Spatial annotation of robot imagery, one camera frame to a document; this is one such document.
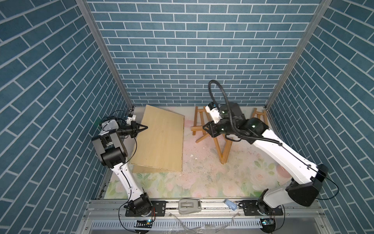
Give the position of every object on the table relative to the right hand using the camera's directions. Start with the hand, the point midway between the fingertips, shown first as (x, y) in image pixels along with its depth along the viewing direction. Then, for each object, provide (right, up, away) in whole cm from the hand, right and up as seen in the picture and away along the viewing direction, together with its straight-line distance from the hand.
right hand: (206, 126), depth 70 cm
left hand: (-35, -1, +22) cm, 42 cm away
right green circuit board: (+31, -48, +3) cm, 57 cm away
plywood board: (-27, -14, +20) cm, 37 cm away
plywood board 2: (-37, -26, +15) cm, 48 cm away
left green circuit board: (-31, -49, +3) cm, 58 cm away
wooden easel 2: (+46, +8, +46) cm, 66 cm away
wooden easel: (+12, -19, +18) cm, 29 cm away
